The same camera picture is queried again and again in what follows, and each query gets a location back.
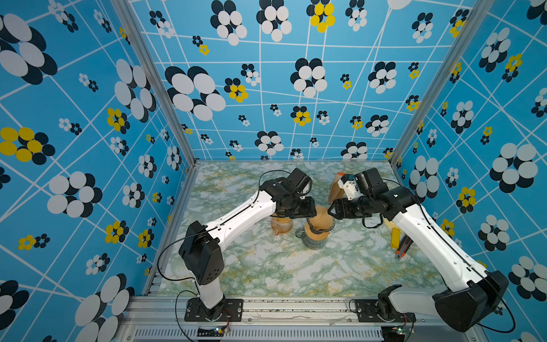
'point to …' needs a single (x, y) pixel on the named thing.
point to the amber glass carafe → (281, 225)
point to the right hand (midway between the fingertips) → (337, 210)
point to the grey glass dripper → (321, 231)
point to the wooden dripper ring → (317, 237)
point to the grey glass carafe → (308, 242)
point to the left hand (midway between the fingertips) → (315, 213)
